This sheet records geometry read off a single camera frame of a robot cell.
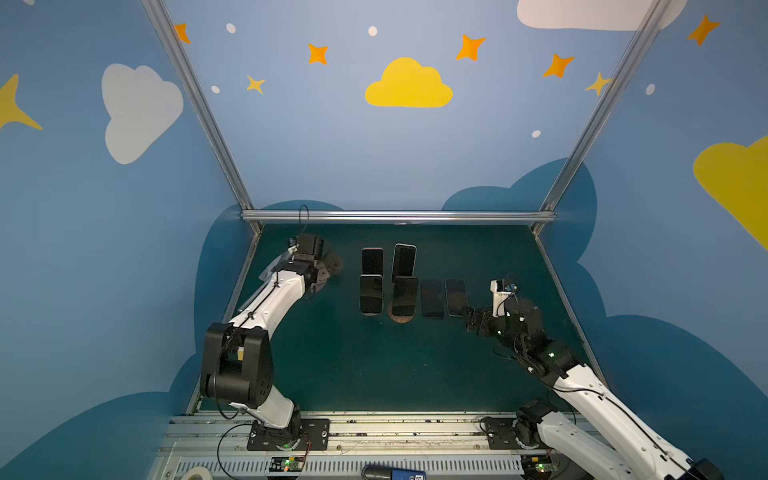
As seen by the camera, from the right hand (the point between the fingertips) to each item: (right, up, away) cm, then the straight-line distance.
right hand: (480, 305), depth 80 cm
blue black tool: (-26, -35, -15) cm, 46 cm away
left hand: (-47, +9, +11) cm, 49 cm away
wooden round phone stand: (-21, -7, +16) cm, 28 cm away
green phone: (-30, +1, +12) cm, 33 cm away
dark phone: (-20, +1, +11) cm, 23 cm away
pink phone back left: (-30, +11, +21) cm, 39 cm away
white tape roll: (-71, -38, -10) cm, 81 cm away
